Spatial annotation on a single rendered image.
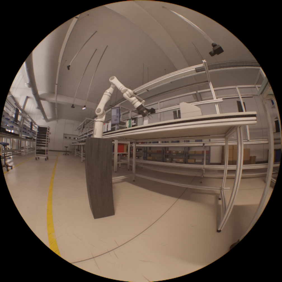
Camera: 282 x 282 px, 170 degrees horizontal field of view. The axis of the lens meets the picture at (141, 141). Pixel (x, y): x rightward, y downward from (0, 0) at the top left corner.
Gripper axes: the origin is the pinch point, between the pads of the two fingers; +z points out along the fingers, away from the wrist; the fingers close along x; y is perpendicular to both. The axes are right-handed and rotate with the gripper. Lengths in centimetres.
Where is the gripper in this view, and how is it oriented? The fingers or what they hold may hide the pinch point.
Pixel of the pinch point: (151, 118)
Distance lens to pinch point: 98.7
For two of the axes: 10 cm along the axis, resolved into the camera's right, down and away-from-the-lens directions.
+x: 3.8, -0.7, -9.2
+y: -6.7, 6.7, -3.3
